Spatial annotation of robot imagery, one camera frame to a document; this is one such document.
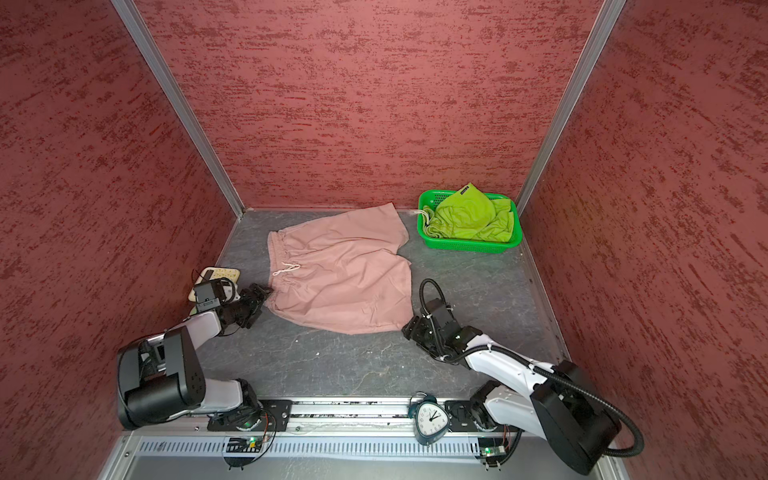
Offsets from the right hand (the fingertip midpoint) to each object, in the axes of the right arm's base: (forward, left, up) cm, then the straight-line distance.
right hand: (406, 341), depth 85 cm
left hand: (+13, +43, +1) cm, 45 cm away
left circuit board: (-23, +41, -3) cm, 48 cm away
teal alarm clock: (-20, -5, +2) cm, 21 cm away
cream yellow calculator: (+26, +64, +1) cm, 69 cm away
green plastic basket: (+55, -12, +6) cm, 57 cm away
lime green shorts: (+49, -28, +3) cm, 56 cm away
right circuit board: (-25, -19, -3) cm, 32 cm away
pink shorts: (+25, +21, 0) cm, 32 cm away
